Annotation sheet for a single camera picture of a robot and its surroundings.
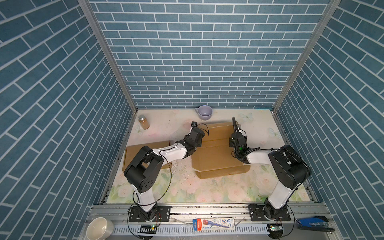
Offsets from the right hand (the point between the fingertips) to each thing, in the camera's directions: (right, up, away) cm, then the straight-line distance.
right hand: (235, 134), depth 98 cm
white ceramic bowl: (-68, -40, -32) cm, 85 cm away
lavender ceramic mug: (-20, +16, +18) cm, 31 cm away
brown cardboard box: (-14, -16, -1) cm, 21 cm away
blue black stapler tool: (+33, -40, -29) cm, 59 cm away
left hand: (-25, -2, -3) cm, 26 cm away
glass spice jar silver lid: (-63, +8, +6) cm, 63 cm away
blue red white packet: (-19, -41, -27) cm, 53 cm away
